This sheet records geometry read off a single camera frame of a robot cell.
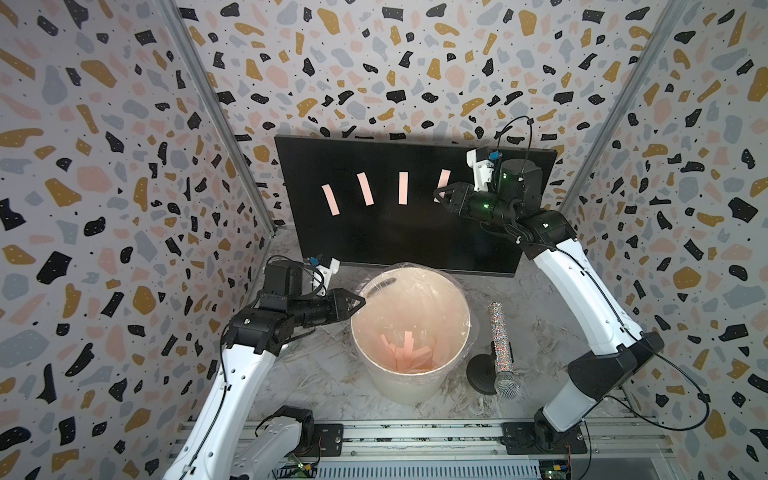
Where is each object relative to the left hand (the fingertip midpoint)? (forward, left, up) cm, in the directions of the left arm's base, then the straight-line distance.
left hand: (364, 303), depth 67 cm
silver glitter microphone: (-16, -30, -7) cm, 35 cm away
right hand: (+18, -16, +16) cm, 29 cm away
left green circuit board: (-28, +17, -30) cm, 44 cm away
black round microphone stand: (-6, -31, -29) cm, 43 cm away
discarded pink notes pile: (-6, -9, -19) cm, 22 cm away
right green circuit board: (-29, -45, -30) cm, 61 cm away
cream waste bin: (+6, -17, -12) cm, 21 cm away
